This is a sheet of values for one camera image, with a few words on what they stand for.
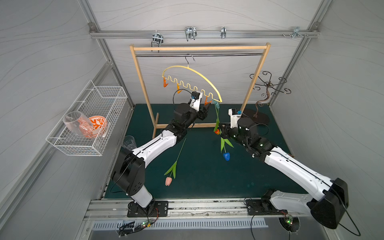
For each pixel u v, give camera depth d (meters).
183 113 0.60
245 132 0.55
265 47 0.63
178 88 0.71
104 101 0.80
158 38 0.78
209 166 0.88
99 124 0.66
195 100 0.65
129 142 0.95
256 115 1.11
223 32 0.78
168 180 0.81
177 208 0.75
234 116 0.65
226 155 0.70
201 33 0.79
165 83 0.90
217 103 0.75
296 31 0.77
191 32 0.76
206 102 0.78
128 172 0.44
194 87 0.77
